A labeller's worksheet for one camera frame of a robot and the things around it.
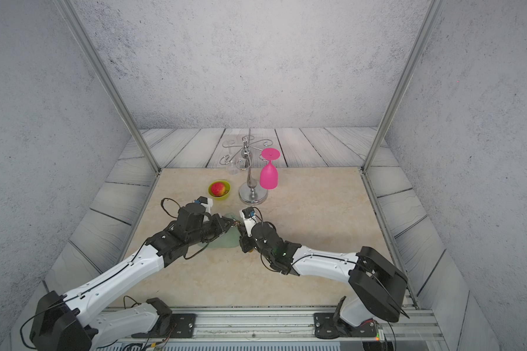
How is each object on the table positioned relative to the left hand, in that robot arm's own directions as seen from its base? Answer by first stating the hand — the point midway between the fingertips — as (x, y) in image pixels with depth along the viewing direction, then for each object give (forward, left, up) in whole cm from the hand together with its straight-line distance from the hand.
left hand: (237, 222), depth 77 cm
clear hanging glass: (+34, +5, -8) cm, 35 cm away
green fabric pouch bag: (-4, +2, -4) cm, 6 cm away
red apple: (+27, +12, -13) cm, 32 cm away
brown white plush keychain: (-2, -1, -2) cm, 3 cm away
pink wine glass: (+23, -12, 0) cm, 25 cm away
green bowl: (+29, +8, -15) cm, 34 cm away
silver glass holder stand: (+29, -2, -19) cm, 35 cm away
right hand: (0, -1, -3) cm, 3 cm away
